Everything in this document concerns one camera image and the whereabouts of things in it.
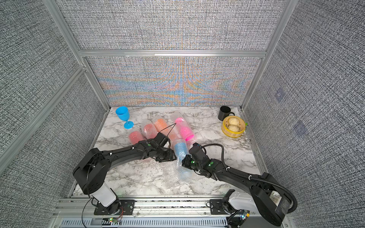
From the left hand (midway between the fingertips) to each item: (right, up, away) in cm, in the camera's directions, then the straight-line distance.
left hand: (177, 158), depth 85 cm
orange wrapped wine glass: (-11, +19, +13) cm, 25 cm away
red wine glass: (-19, +16, +12) cm, 27 cm away
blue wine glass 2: (+2, +7, +3) cm, 8 cm away
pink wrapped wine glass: (+6, +16, +10) cm, 19 cm away
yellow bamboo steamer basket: (+37, +14, +15) cm, 42 cm away
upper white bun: (+40, +22, +18) cm, 50 cm away
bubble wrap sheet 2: (-2, -9, +1) cm, 9 cm away
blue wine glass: (-36, +27, +10) cm, 46 cm away
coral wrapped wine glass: (-27, +12, +7) cm, 31 cm away
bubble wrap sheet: (+4, -8, -3) cm, 10 cm away
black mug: (+35, +29, +22) cm, 50 cm away
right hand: (+2, +1, -3) cm, 3 cm away
